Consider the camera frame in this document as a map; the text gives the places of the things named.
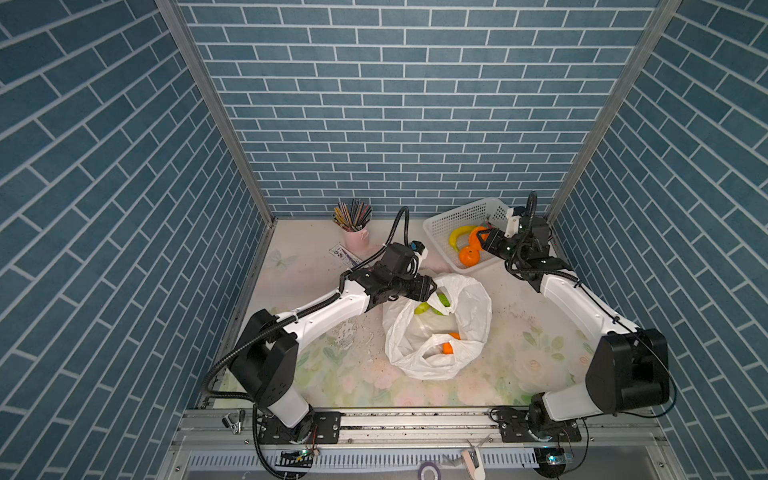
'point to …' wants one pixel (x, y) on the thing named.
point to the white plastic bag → (432, 346)
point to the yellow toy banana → (457, 232)
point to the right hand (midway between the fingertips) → (485, 235)
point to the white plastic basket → (479, 213)
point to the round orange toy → (469, 257)
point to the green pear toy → (424, 307)
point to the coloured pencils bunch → (352, 216)
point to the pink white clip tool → (473, 473)
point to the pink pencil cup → (357, 243)
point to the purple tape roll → (429, 466)
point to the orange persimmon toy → (473, 239)
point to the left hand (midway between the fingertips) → (436, 286)
